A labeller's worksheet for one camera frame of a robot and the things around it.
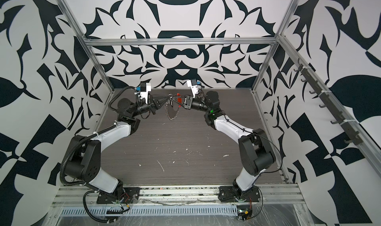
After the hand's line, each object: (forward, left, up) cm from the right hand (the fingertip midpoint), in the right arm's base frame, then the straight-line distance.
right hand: (173, 100), depth 70 cm
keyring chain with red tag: (+1, -3, 0) cm, 3 cm away
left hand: (+2, +1, +2) cm, 3 cm away
